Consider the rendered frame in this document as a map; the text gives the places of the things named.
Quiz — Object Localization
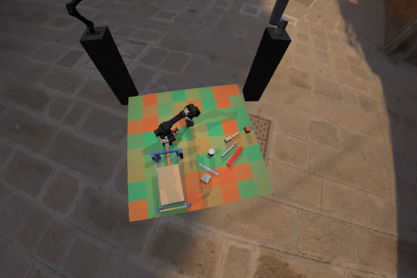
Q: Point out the red rounded bar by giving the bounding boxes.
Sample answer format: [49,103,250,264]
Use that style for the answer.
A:
[226,147,243,167]

